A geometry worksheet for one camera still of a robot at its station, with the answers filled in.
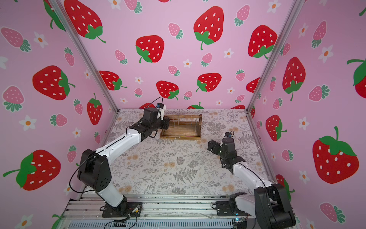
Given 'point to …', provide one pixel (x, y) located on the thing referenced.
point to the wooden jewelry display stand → (183, 127)
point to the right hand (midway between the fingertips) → (217, 143)
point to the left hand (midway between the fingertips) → (171, 119)
